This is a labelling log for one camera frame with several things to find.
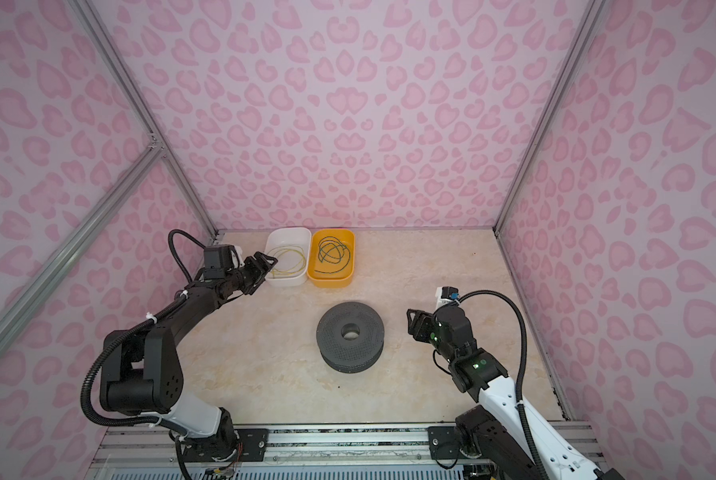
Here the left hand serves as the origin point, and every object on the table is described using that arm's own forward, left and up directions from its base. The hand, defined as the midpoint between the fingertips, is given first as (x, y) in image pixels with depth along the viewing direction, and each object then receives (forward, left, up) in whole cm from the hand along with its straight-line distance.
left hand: (273, 261), depth 91 cm
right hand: (-19, -41, 0) cm, 45 cm away
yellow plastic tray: (+1, -19, -12) cm, 23 cm away
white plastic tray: (+12, +1, -15) cm, 20 cm away
